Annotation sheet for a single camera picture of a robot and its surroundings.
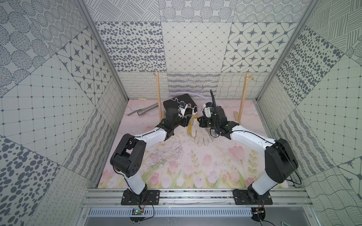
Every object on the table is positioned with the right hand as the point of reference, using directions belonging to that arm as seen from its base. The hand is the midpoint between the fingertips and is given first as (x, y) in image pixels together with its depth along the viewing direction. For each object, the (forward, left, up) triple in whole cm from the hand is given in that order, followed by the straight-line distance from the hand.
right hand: (198, 120), depth 88 cm
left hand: (+3, +5, +2) cm, 6 cm away
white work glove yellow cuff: (-5, -2, -10) cm, 11 cm away
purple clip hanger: (+8, 0, +15) cm, 17 cm away
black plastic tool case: (+11, +16, +5) cm, 20 cm away
